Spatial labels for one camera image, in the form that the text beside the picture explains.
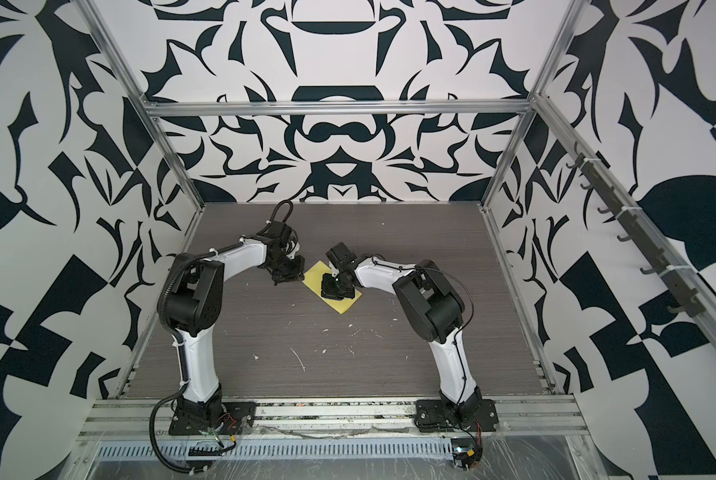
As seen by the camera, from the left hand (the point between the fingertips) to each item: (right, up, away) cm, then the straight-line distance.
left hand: (304, 271), depth 99 cm
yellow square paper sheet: (+3, -3, +1) cm, 5 cm away
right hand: (+7, -6, -4) cm, 10 cm away
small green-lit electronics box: (+43, -39, -28) cm, 64 cm away
